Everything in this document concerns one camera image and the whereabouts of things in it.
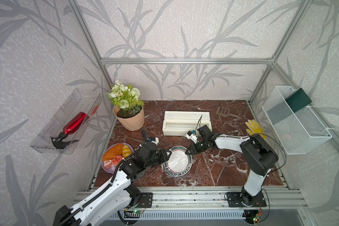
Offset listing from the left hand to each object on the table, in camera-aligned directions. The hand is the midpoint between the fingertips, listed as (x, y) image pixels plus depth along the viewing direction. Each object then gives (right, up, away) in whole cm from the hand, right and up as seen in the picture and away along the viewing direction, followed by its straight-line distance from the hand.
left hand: (170, 154), depth 76 cm
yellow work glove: (+63, +12, +28) cm, 70 cm away
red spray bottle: (-42, +18, -12) cm, 48 cm away
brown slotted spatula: (+42, +24, +35) cm, 59 cm away
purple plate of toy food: (-35, -3, +9) cm, 37 cm away
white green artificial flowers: (-28, +32, +8) cm, 44 cm away
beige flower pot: (-25, +19, +13) cm, 34 cm away
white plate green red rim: (+5, -8, +7) cm, 12 cm away
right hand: (+9, -2, +12) cm, 15 cm away
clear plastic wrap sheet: (+13, -5, +6) cm, 16 cm away
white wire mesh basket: (+58, +14, -14) cm, 62 cm away
